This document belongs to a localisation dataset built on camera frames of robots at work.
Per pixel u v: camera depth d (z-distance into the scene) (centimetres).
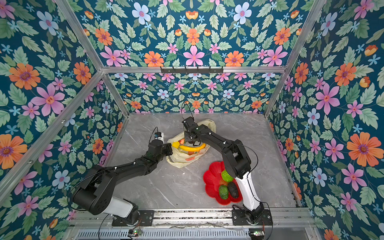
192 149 96
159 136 81
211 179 85
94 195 44
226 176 82
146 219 73
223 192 78
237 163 55
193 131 73
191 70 93
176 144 96
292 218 75
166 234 77
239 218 73
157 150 70
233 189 77
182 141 99
